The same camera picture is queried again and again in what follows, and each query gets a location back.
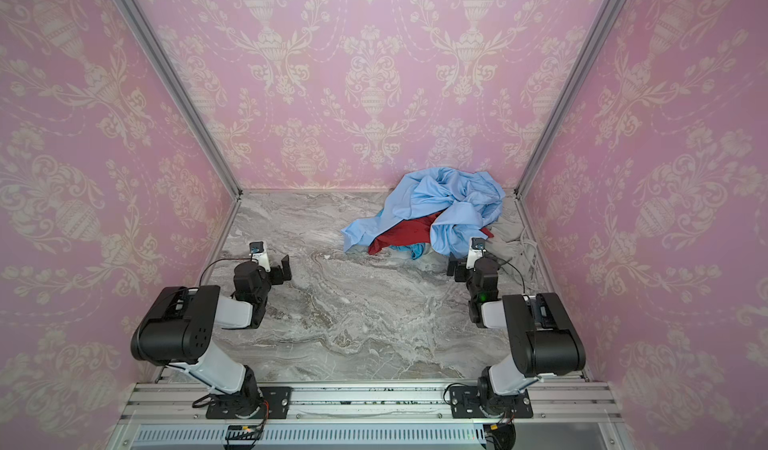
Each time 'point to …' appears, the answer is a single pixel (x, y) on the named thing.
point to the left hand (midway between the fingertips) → (274, 257)
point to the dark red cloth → (409, 231)
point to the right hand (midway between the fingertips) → (469, 252)
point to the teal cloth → (415, 249)
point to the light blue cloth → (466, 201)
